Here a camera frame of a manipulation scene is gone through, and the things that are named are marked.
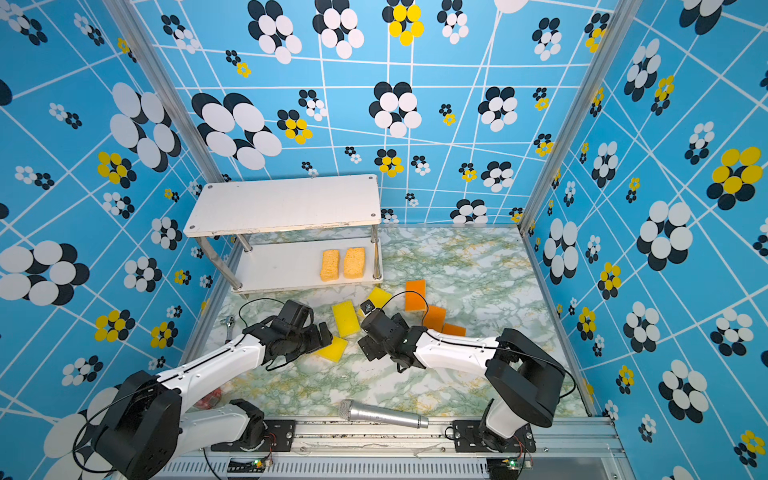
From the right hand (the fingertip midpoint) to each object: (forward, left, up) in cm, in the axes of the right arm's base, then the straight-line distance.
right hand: (379, 331), depth 87 cm
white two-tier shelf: (+15, +22, +30) cm, 40 cm away
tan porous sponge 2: (+21, +17, +5) cm, 27 cm away
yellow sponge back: (+14, +1, -4) cm, 15 cm away
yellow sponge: (-6, +13, -1) cm, 14 cm away
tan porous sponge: (+24, +9, +5) cm, 26 cm away
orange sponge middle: (+8, -18, -7) cm, 21 cm away
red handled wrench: (+4, +47, -1) cm, 47 cm away
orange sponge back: (+13, -10, -4) cm, 17 cm away
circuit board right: (-32, -32, -6) cm, 45 cm away
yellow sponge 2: (+6, +11, -3) cm, 13 cm away
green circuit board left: (-32, +32, -6) cm, 45 cm away
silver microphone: (-21, +6, 0) cm, 22 cm away
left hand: (-2, +16, -2) cm, 17 cm away
